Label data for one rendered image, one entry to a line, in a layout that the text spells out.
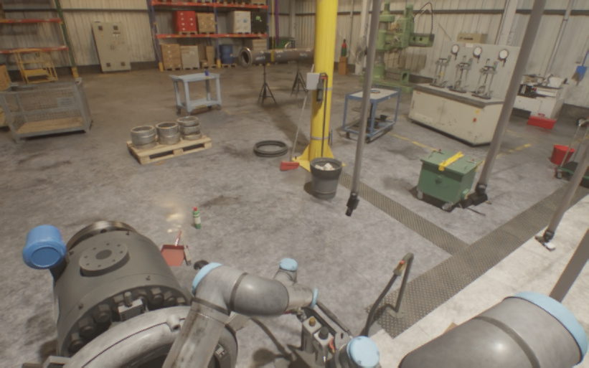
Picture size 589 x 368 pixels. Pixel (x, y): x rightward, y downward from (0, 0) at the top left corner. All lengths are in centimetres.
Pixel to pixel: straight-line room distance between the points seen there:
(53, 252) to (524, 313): 173
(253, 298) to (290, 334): 145
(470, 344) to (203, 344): 66
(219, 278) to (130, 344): 44
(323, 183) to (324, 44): 178
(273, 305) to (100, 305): 86
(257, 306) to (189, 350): 20
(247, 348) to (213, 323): 137
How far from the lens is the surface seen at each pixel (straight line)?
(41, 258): 179
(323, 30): 419
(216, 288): 91
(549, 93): 970
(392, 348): 236
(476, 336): 49
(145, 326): 123
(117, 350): 123
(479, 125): 628
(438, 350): 49
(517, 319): 52
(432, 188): 390
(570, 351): 57
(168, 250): 312
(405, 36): 1158
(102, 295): 155
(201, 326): 91
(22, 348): 285
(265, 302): 89
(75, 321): 158
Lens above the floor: 189
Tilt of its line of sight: 28 degrees down
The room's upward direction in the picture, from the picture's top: 1 degrees clockwise
